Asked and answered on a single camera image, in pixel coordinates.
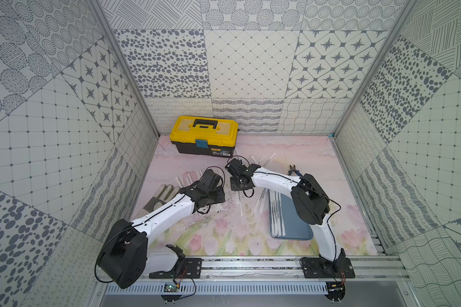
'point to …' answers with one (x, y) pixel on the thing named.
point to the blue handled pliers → (293, 169)
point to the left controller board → (171, 287)
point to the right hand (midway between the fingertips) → (239, 186)
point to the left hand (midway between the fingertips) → (221, 191)
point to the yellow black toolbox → (204, 135)
